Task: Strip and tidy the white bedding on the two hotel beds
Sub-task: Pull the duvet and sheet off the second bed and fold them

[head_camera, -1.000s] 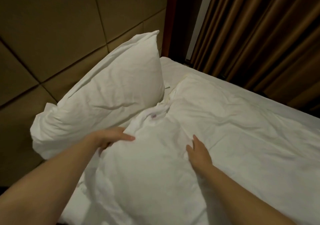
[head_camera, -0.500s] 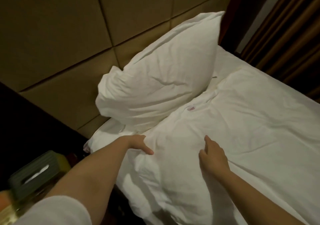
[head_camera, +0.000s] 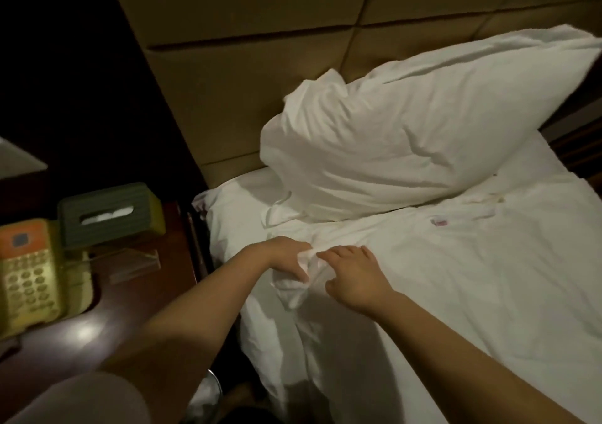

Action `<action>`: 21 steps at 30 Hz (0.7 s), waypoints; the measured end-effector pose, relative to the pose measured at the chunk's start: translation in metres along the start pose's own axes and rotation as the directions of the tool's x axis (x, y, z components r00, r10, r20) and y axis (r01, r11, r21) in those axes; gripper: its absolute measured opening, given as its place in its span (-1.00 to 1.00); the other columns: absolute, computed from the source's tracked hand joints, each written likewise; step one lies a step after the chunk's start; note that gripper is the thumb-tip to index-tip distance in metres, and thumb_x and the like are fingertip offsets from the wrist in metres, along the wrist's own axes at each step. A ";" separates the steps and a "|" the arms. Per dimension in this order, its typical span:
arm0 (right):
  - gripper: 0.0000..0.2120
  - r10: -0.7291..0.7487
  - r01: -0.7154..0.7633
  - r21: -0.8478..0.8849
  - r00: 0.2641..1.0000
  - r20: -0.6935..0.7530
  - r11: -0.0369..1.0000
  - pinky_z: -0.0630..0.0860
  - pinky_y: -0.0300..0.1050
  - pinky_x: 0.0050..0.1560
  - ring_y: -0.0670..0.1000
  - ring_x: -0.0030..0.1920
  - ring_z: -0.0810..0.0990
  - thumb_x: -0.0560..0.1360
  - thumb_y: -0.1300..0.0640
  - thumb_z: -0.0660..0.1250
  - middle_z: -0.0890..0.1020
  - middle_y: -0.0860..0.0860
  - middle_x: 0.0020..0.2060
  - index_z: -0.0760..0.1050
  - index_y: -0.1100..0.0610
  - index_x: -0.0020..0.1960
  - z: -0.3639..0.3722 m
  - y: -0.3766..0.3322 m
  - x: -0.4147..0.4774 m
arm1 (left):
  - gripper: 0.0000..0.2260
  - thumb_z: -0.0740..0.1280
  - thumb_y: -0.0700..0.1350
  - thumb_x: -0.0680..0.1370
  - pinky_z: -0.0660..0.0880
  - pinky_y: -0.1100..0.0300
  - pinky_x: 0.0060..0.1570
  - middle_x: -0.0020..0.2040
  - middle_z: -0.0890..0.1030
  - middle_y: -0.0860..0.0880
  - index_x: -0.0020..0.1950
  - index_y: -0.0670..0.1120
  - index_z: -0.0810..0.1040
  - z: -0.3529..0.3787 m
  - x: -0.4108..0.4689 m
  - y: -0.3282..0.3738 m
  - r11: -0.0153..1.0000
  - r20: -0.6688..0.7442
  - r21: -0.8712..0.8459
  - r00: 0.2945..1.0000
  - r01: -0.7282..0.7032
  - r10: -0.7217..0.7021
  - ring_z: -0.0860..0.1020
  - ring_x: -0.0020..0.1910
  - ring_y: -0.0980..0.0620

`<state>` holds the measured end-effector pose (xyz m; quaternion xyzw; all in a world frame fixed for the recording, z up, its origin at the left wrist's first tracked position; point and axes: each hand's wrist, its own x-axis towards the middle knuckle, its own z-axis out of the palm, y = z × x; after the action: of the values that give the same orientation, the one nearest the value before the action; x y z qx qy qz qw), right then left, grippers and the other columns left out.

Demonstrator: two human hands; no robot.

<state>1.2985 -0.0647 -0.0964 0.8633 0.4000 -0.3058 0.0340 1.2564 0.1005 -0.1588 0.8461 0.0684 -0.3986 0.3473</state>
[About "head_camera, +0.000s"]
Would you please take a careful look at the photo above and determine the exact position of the dark wooden wall panel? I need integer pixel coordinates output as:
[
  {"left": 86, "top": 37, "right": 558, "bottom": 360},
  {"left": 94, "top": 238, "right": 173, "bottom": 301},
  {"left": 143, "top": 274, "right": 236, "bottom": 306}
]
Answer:
[{"left": 0, "top": 0, "right": 203, "bottom": 223}]

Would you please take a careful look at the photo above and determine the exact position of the beige padded headboard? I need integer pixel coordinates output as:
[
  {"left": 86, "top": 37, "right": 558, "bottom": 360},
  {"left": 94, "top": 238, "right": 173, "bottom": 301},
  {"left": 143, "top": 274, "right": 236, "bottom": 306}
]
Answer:
[{"left": 102, "top": 0, "right": 602, "bottom": 189}]

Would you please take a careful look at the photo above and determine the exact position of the white bed sheet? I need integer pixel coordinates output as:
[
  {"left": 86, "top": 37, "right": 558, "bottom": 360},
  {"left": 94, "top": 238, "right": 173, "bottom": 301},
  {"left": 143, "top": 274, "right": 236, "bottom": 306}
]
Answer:
[{"left": 193, "top": 132, "right": 570, "bottom": 392}]

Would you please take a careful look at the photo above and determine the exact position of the person's left forearm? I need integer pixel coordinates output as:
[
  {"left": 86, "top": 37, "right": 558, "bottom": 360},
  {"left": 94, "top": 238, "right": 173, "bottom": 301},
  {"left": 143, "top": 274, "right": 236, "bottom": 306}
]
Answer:
[{"left": 94, "top": 245, "right": 283, "bottom": 424}]

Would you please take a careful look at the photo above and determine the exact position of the white duvet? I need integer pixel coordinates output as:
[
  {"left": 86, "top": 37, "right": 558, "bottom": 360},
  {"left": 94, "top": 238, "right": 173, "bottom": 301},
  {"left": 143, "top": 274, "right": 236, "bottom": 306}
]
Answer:
[{"left": 265, "top": 172, "right": 602, "bottom": 424}]

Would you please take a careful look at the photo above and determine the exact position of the person's white sleeve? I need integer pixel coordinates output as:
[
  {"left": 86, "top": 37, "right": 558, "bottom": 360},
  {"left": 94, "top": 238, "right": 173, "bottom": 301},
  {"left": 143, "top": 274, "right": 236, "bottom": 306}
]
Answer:
[{"left": 4, "top": 372, "right": 152, "bottom": 424}]

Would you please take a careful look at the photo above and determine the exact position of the person's right hand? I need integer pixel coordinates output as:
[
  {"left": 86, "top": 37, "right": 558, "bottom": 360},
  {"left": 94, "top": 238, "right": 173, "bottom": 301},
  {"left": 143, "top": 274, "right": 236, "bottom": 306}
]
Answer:
[{"left": 316, "top": 244, "right": 401, "bottom": 321}]

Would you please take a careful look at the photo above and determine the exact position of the person's right forearm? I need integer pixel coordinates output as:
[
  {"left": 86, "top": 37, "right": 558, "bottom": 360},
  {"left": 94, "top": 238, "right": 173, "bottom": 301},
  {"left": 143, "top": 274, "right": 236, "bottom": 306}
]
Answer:
[{"left": 371, "top": 292, "right": 584, "bottom": 424}]

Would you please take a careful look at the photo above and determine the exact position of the pale green box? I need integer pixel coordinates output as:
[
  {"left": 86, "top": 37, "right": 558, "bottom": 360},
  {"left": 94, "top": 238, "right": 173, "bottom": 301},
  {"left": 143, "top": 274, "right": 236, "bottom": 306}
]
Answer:
[{"left": 58, "top": 182, "right": 167, "bottom": 251}]

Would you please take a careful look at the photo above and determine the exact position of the person's left hand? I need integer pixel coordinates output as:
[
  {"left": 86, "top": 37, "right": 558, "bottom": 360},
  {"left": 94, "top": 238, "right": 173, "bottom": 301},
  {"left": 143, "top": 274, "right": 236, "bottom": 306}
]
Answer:
[{"left": 249, "top": 236, "right": 314, "bottom": 284}]

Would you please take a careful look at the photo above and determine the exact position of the white switch panel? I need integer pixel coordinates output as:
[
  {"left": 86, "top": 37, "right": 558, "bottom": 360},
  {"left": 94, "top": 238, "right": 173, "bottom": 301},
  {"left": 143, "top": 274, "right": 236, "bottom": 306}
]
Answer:
[{"left": 0, "top": 137, "right": 48, "bottom": 181}]

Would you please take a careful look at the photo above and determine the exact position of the white pillow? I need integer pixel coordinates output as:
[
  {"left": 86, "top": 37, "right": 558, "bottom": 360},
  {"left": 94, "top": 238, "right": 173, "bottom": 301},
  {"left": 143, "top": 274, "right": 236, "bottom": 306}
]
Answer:
[{"left": 258, "top": 24, "right": 602, "bottom": 225}]

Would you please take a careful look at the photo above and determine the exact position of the reddish wooden nightstand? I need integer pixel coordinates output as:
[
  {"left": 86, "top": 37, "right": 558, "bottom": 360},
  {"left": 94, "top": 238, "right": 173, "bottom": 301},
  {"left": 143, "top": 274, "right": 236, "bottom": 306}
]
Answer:
[{"left": 0, "top": 198, "right": 203, "bottom": 420}]

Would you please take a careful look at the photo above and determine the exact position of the yellow telephone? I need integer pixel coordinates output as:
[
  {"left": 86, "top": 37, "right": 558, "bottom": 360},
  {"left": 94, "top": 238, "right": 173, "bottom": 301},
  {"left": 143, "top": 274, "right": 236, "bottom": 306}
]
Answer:
[{"left": 0, "top": 218, "right": 69, "bottom": 340}]

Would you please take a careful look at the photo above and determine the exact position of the black trash bin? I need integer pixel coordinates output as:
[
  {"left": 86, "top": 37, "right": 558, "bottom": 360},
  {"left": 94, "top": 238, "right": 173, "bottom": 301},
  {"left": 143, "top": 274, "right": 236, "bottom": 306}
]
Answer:
[{"left": 183, "top": 367, "right": 225, "bottom": 424}]

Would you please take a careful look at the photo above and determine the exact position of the clear acrylic stand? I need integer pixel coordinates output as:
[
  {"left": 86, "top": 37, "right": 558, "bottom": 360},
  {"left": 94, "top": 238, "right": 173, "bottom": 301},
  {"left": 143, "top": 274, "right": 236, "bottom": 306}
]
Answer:
[{"left": 89, "top": 231, "right": 163, "bottom": 287}]

